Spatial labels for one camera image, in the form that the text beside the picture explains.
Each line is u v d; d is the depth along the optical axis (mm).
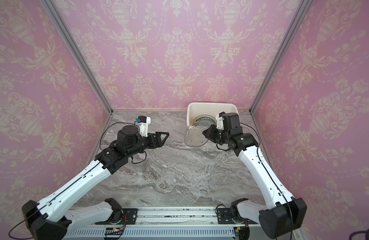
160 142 620
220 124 674
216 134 648
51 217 385
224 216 730
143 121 631
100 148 549
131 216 740
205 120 1086
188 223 732
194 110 1032
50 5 691
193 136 766
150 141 616
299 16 713
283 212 368
